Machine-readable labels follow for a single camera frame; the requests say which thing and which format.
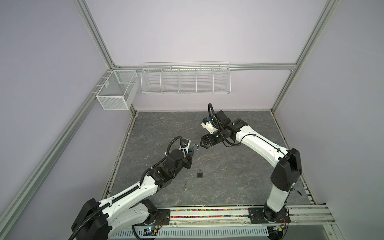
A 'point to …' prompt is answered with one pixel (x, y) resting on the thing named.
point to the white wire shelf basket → (181, 78)
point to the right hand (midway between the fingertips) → (207, 142)
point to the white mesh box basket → (119, 90)
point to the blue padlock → (192, 149)
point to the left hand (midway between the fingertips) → (190, 152)
